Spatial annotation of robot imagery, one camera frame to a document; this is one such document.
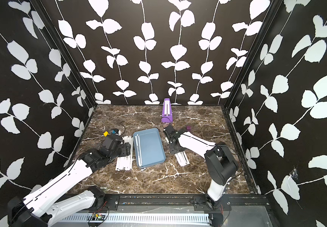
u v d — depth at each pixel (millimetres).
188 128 1053
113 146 589
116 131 706
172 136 674
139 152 927
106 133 983
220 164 465
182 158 903
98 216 707
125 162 882
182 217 703
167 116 1072
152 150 935
